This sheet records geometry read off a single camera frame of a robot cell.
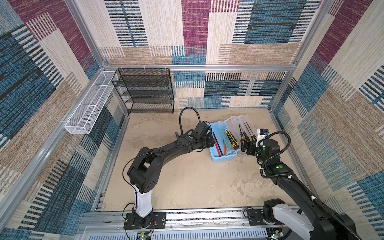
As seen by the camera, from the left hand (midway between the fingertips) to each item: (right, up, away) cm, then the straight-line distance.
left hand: (215, 140), depth 88 cm
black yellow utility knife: (+12, -2, +3) cm, 12 cm away
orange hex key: (+6, -6, +4) cm, 10 cm away
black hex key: (+3, -4, +12) cm, 13 cm away
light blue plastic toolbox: (+12, +9, +10) cm, 18 cm away
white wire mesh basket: (-80, +14, +5) cm, 81 cm away
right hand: (+17, -1, -5) cm, 18 cm away
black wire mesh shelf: (-48, +34, +23) cm, 63 cm away
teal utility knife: (+7, +1, +8) cm, 11 cm away
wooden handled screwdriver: (+16, +2, +1) cm, 16 cm away
